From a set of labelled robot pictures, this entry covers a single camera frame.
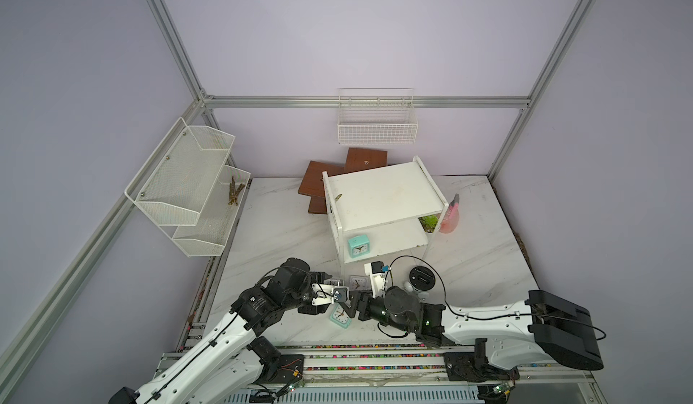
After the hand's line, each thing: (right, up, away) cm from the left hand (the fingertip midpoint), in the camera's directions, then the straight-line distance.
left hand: (323, 285), depth 76 cm
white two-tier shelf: (+16, +22, -7) cm, 28 cm away
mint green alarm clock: (+10, +11, 0) cm, 15 cm away
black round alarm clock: (+31, -1, +11) cm, 33 cm away
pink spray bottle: (+45, +18, +21) cm, 52 cm away
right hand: (+5, -3, -4) cm, 7 cm away
